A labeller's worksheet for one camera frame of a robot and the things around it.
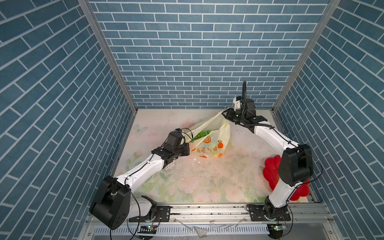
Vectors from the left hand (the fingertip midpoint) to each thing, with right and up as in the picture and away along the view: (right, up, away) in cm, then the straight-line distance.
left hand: (190, 147), depth 86 cm
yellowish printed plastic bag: (+14, 0, +6) cm, 15 cm away
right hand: (+19, +21, +3) cm, 29 cm away
